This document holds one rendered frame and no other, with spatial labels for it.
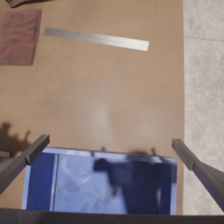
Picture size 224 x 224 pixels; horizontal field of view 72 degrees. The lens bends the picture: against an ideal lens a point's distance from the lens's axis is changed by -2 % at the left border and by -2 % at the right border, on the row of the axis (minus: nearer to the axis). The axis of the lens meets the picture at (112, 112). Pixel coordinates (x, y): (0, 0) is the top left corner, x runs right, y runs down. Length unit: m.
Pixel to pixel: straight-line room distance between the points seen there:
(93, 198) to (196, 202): 0.67
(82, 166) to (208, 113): 0.76
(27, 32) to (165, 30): 0.43
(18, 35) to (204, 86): 0.91
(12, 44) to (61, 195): 0.49
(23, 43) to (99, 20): 0.25
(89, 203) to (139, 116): 0.26
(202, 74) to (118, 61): 0.66
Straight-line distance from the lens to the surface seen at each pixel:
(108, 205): 0.47
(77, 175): 0.47
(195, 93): 1.00
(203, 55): 1.10
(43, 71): 0.54
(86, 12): 0.60
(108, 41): 0.52
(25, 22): 0.65
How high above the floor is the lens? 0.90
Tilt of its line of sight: 79 degrees down
